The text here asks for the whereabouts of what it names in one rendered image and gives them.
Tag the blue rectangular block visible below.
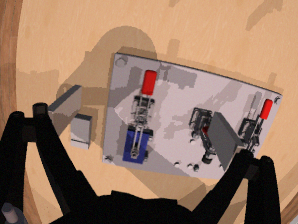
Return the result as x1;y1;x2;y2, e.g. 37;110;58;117
122;125;150;164

